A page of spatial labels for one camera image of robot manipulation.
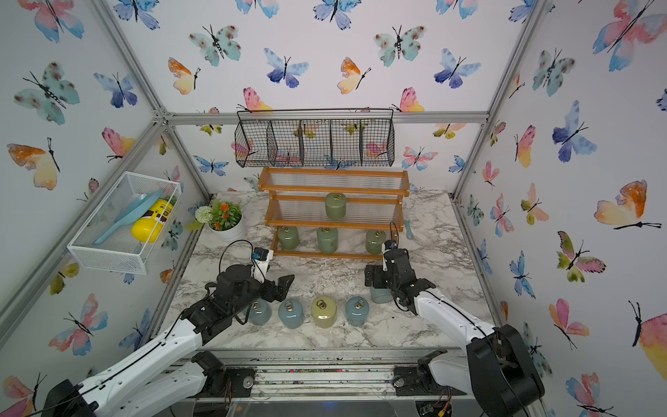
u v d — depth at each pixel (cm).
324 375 76
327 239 96
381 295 84
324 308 79
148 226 70
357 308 80
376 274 78
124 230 68
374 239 96
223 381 72
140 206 69
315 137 98
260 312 79
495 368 41
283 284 71
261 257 67
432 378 63
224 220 95
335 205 89
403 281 66
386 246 80
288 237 96
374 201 121
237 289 59
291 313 79
